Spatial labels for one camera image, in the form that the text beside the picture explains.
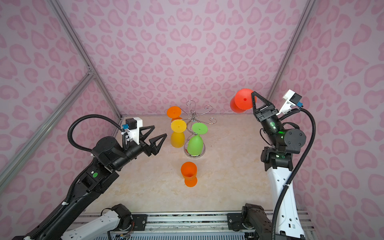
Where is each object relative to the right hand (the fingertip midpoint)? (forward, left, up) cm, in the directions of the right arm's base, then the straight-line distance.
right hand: (250, 95), depth 50 cm
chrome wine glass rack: (+12, +21, -23) cm, 33 cm away
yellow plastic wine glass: (+3, +28, -28) cm, 40 cm away
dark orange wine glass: (+13, +30, -21) cm, 40 cm away
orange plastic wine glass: (-9, +23, -41) cm, 48 cm away
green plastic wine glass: (0, +19, -30) cm, 36 cm away
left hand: (-4, +33, -13) cm, 36 cm away
